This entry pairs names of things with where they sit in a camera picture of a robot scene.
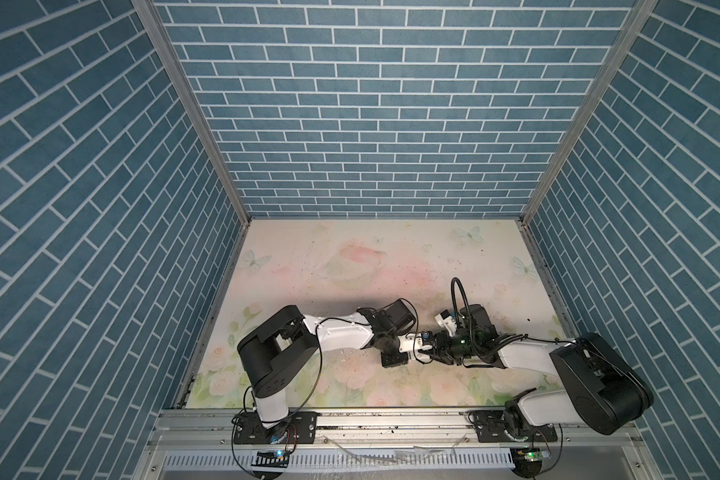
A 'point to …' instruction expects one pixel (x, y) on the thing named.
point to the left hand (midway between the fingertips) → (404, 355)
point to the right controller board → (526, 460)
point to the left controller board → (270, 464)
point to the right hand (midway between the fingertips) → (419, 349)
